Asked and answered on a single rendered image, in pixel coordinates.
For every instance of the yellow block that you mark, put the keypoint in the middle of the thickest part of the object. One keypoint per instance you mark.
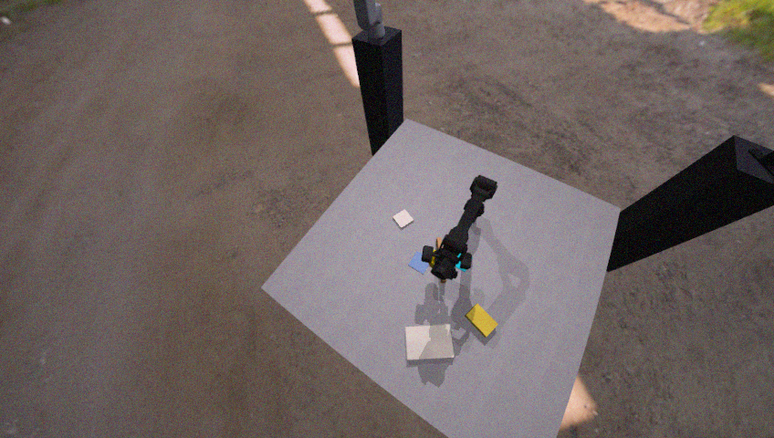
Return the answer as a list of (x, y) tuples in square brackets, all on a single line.
[(481, 320)]

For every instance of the orange flat bar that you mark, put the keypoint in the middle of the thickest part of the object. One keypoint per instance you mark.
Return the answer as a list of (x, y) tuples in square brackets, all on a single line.
[(438, 243)]

